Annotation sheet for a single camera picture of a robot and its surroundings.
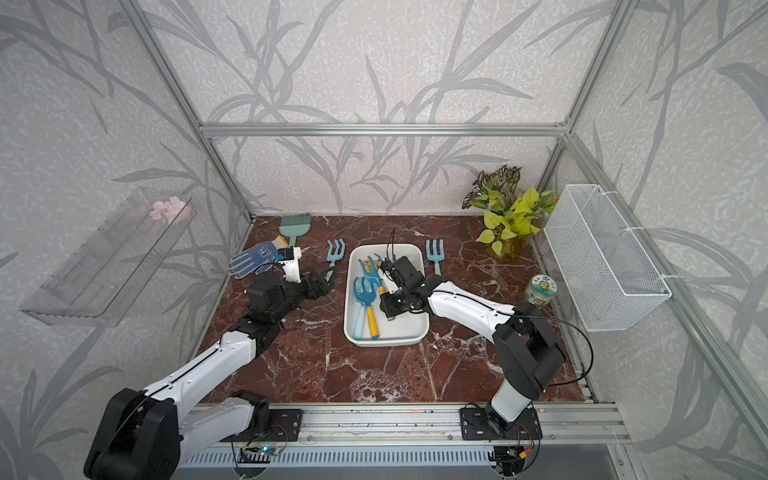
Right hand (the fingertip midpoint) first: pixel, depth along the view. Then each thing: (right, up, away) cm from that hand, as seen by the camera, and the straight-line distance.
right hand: (383, 304), depth 87 cm
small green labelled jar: (+48, +4, +4) cm, 49 cm away
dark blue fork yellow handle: (-3, +9, 0) cm, 9 cm away
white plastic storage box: (+9, -9, +4) cm, 13 cm away
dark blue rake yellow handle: (-6, 0, +8) cm, 10 cm away
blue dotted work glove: (-49, +12, +21) cm, 54 cm away
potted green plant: (+39, +26, +2) cm, 47 cm away
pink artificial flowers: (-53, +26, -11) cm, 60 cm away
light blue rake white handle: (+17, +12, +22) cm, 30 cm away
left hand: (-15, +11, -5) cm, 19 cm away
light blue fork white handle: (-19, +13, +22) cm, 32 cm away
